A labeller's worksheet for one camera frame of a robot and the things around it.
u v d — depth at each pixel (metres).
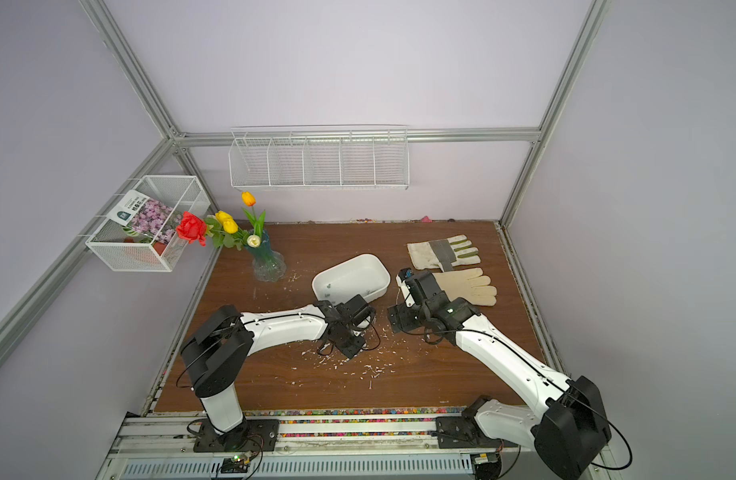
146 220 0.74
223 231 0.79
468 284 1.02
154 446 0.73
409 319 0.71
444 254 1.12
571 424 0.39
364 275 1.03
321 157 0.99
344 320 0.70
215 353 0.47
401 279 0.73
